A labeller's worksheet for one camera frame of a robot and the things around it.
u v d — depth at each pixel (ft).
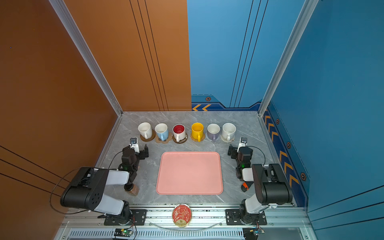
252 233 2.32
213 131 3.36
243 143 2.65
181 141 3.33
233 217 2.38
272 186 1.49
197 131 3.18
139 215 2.43
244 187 2.67
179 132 3.36
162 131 3.19
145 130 3.18
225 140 3.32
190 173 2.87
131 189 2.43
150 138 3.39
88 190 1.47
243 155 2.36
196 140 3.34
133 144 2.58
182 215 2.33
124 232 2.32
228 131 3.37
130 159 2.33
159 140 3.36
